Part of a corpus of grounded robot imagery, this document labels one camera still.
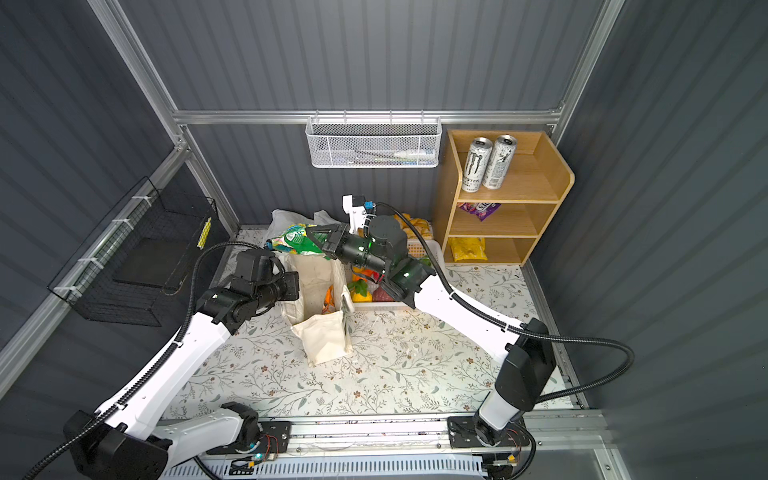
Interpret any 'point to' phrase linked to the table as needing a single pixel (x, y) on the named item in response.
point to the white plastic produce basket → (368, 292)
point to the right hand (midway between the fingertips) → (304, 237)
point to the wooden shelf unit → (538, 180)
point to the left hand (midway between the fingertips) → (298, 278)
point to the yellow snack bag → (467, 248)
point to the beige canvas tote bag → (321, 313)
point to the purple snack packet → (481, 209)
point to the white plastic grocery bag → (281, 220)
